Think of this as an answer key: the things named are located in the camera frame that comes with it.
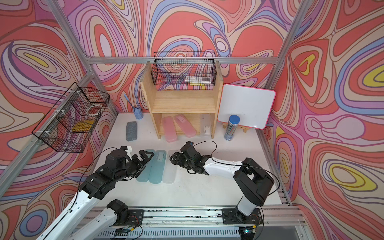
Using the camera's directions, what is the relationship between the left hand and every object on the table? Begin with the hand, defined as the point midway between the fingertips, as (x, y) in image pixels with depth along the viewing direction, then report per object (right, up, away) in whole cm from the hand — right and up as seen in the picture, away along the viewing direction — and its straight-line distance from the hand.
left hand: (152, 159), depth 71 cm
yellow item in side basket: (-34, +16, 0) cm, 38 cm away
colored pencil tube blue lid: (+44, +15, +20) cm, 50 cm away
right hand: (+10, -6, +14) cm, 18 cm away
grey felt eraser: (-25, +12, +35) cm, 44 cm away
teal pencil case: (-2, -9, +18) cm, 20 cm away
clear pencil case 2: (+28, +16, +30) cm, 44 cm away
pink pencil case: (+4, +14, +31) cm, 34 cm away
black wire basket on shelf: (+14, +53, +27) cm, 61 cm away
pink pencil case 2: (+17, +13, +31) cm, 37 cm away
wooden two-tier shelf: (+14, +24, +14) cm, 31 cm away
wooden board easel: (+57, +14, +33) cm, 67 cm away
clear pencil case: (+6, -12, +18) cm, 22 cm away
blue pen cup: (-22, +26, +40) cm, 53 cm away
